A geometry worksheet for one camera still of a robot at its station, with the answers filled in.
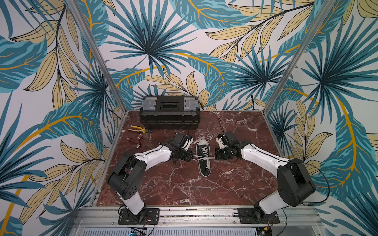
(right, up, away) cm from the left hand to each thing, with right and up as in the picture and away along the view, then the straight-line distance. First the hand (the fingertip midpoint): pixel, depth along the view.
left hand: (189, 157), depth 90 cm
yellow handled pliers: (-34, +16, +17) cm, 42 cm away
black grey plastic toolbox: (-12, +28, +5) cm, 31 cm away
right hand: (+16, +1, 0) cm, 16 cm away
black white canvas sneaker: (+9, 0, 0) cm, 9 cm away
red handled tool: (-35, +9, +11) cm, 38 cm away
